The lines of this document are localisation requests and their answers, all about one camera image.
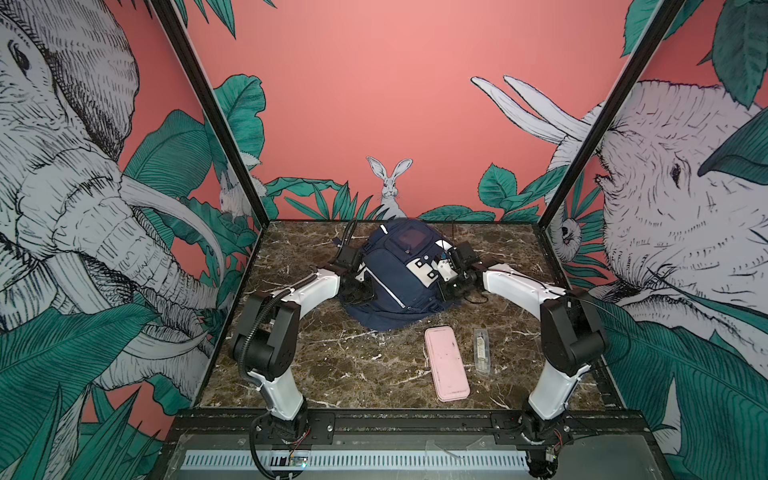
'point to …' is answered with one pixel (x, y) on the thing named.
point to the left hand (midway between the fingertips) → (378, 292)
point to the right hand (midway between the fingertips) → (434, 291)
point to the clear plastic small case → (481, 344)
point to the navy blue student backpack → (405, 260)
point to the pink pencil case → (448, 370)
